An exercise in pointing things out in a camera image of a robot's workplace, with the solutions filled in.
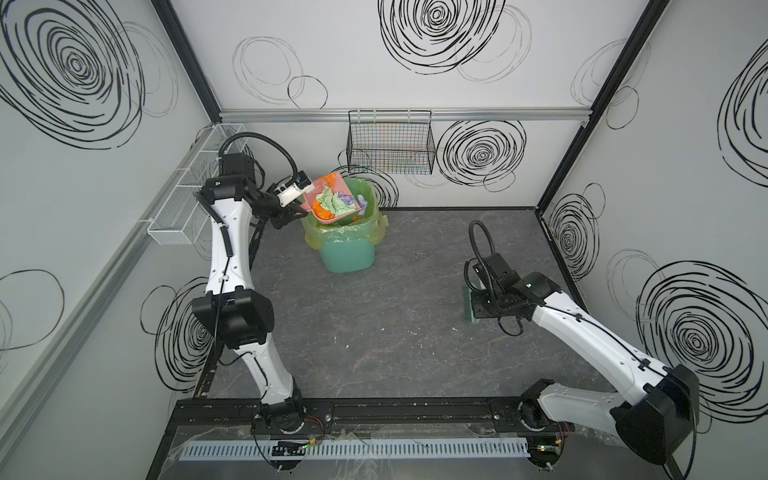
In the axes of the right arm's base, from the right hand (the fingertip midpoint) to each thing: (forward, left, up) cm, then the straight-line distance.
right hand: (473, 307), depth 79 cm
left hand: (+21, +47, +17) cm, 54 cm away
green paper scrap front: (+22, +38, +18) cm, 48 cm away
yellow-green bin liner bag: (+19, +29, +11) cm, 36 cm away
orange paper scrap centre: (+19, +41, +17) cm, 48 cm away
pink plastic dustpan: (+28, +36, +18) cm, 49 cm away
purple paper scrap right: (+22, +33, +19) cm, 44 cm away
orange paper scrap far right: (+29, +39, +20) cm, 53 cm away
